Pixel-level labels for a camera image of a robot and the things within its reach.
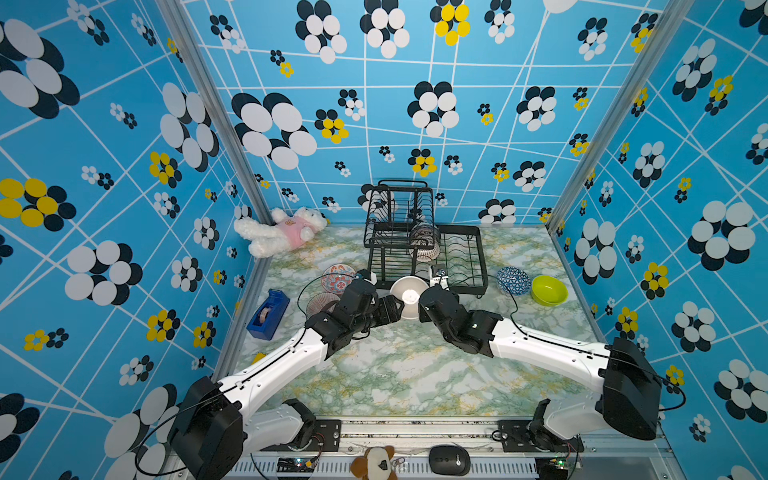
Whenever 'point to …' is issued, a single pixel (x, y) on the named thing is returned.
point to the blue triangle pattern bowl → (517, 281)
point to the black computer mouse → (449, 460)
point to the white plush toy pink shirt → (284, 233)
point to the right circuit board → (553, 467)
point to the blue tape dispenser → (265, 322)
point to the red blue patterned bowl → (336, 278)
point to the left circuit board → (295, 464)
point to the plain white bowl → (408, 289)
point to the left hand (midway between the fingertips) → (400, 305)
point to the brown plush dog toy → (375, 465)
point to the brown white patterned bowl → (427, 239)
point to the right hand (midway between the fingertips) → (429, 292)
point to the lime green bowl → (549, 290)
